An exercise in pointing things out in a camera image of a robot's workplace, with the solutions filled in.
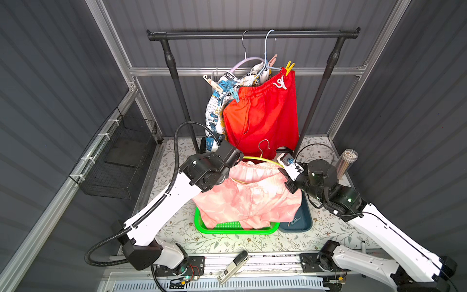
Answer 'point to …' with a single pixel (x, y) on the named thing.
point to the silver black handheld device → (236, 264)
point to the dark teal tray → (302, 221)
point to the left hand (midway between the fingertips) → (217, 164)
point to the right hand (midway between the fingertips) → (285, 166)
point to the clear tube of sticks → (348, 159)
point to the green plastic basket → (231, 227)
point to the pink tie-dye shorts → (255, 193)
